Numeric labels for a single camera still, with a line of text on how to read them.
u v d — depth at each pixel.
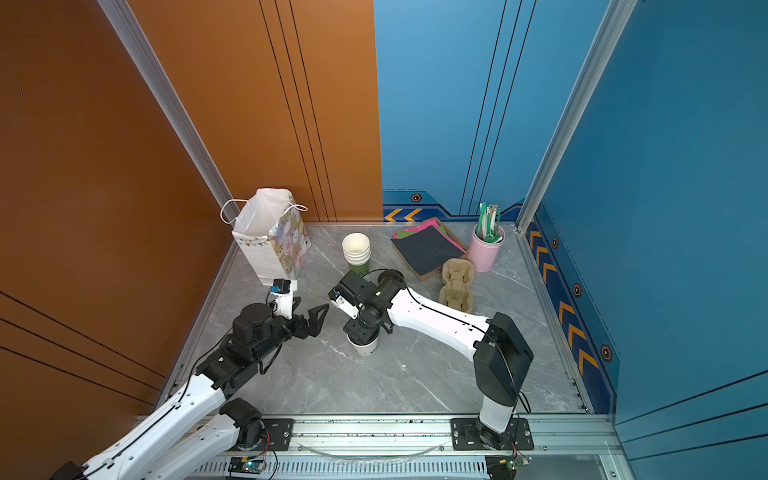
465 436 0.72
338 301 0.71
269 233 0.84
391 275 0.99
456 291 0.94
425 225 1.16
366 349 0.83
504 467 0.70
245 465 0.71
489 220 0.95
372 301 0.56
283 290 0.65
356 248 0.98
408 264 1.00
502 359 0.42
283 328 0.65
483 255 1.02
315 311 0.69
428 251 1.05
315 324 0.69
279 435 0.74
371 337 0.72
